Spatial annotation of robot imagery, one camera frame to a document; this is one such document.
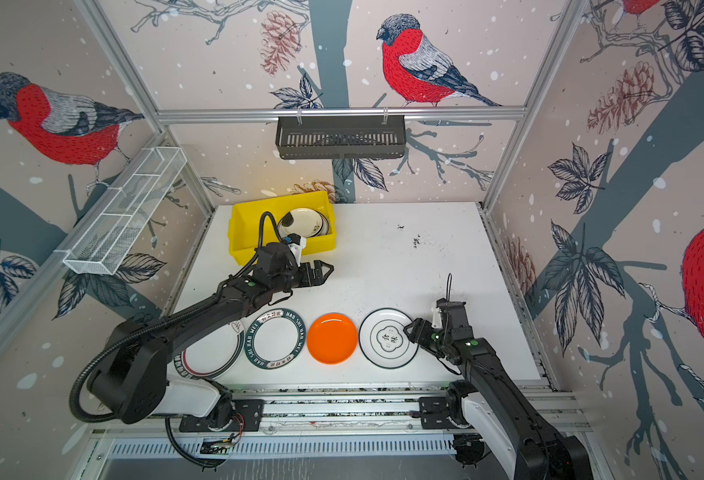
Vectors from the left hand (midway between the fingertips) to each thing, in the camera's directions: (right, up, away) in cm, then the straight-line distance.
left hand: (322, 269), depth 83 cm
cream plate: (-11, +15, +28) cm, 33 cm away
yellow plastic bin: (-31, +13, +30) cm, 45 cm away
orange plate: (+3, -21, +2) cm, 21 cm away
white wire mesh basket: (-52, +12, -9) cm, 54 cm away
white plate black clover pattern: (+18, -22, +2) cm, 28 cm away
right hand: (+25, -19, +1) cm, 32 cm away
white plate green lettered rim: (-15, -23, +6) cm, 28 cm away
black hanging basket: (+16, +44, +23) cm, 52 cm away
